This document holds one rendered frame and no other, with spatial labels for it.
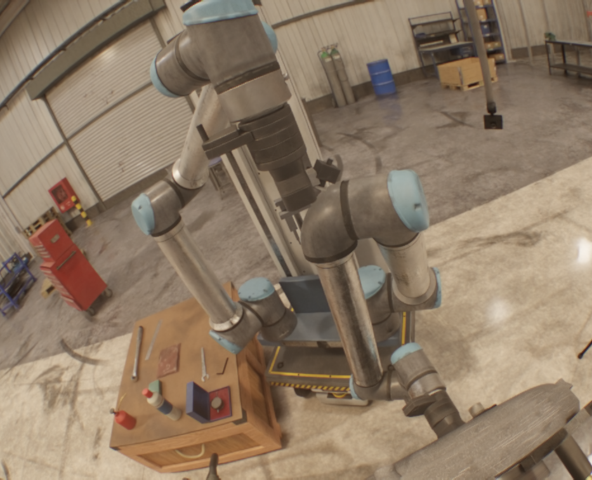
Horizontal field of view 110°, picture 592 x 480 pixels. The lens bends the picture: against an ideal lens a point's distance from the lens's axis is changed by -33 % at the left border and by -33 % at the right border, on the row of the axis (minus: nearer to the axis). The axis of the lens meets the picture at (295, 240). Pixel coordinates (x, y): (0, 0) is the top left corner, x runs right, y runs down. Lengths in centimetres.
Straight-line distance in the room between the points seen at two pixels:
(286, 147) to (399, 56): 886
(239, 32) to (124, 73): 880
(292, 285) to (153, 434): 98
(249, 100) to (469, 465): 62
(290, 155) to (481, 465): 55
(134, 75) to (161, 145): 214
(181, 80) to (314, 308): 117
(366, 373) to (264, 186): 75
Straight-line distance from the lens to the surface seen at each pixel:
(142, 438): 164
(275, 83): 39
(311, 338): 135
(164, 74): 49
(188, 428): 147
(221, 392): 145
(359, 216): 53
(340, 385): 141
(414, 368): 80
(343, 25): 873
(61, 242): 399
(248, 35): 38
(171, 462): 191
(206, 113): 69
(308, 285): 131
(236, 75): 38
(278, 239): 123
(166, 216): 95
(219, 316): 116
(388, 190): 53
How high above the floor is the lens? 153
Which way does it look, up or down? 31 degrees down
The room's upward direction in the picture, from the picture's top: 24 degrees counter-clockwise
